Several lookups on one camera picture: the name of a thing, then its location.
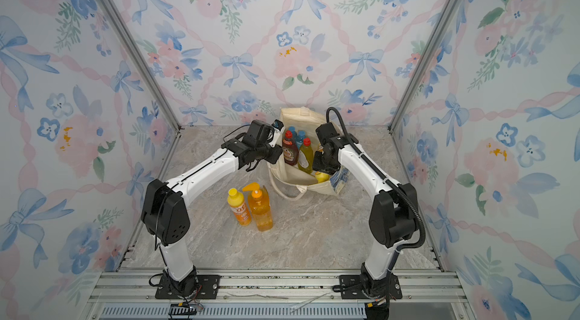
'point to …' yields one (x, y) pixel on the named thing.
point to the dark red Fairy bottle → (290, 150)
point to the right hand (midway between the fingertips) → (321, 167)
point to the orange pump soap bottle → (260, 206)
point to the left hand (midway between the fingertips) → (280, 147)
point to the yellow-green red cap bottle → (305, 162)
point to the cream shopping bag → (306, 120)
